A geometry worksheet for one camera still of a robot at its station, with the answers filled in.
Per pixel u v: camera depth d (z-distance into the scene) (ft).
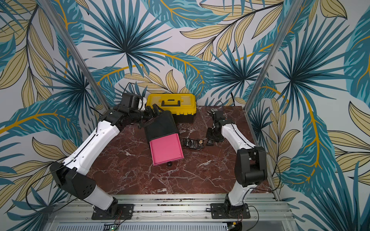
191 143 3.22
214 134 2.52
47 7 2.21
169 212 2.45
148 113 2.17
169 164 2.60
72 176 1.30
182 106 3.22
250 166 1.55
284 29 2.47
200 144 3.21
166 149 2.69
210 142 2.90
